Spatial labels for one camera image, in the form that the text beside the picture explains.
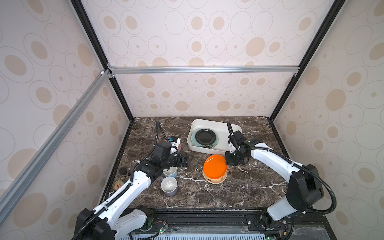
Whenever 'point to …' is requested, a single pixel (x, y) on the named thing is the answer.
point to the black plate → (205, 136)
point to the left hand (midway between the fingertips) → (190, 155)
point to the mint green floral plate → (195, 143)
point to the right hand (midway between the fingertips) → (226, 162)
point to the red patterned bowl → (179, 146)
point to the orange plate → (215, 169)
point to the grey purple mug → (168, 185)
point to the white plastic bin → (222, 145)
